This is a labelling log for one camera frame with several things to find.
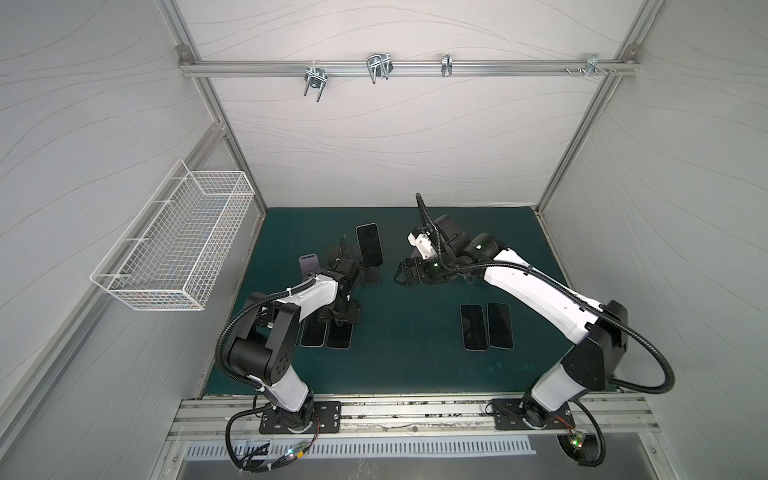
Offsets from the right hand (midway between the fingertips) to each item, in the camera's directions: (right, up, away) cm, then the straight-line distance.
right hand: (411, 269), depth 77 cm
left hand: (-19, -15, +15) cm, 28 cm away
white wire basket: (-57, +5, -8) cm, 57 cm away
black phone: (-12, +7, +18) cm, 23 cm away
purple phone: (-21, -21, +10) cm, 32 cm away
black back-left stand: (-12, -5, +23) cm, 27 cm away
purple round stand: (-31, 0, +16) cm, 35 cm away
